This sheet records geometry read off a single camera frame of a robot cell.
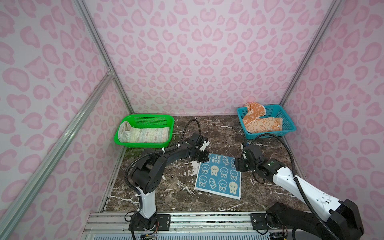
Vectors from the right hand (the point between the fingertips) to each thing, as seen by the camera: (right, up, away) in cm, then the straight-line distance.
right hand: (240, 161), depth 82 cm
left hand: (-16, 0, +8) cm, 18 cm away
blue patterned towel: (-11, -10, +6) cm, 16 cm away
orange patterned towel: (+19, +22, +32) cm, 43 cm away
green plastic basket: (-64, +24, +36) cm, 77 cm away
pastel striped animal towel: (-69, +14, +16) cm, 72 cm away
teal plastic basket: (+37, +31, +32) cm, 58 cm away
